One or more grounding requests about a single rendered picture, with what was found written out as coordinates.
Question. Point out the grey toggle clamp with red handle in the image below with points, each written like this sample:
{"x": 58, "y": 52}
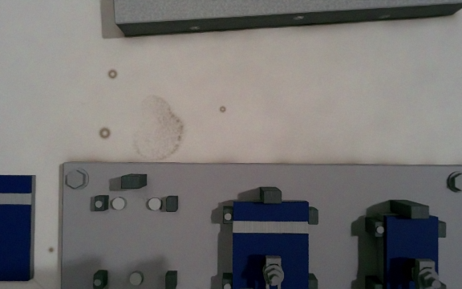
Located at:
{"x": 422, "y": 272}

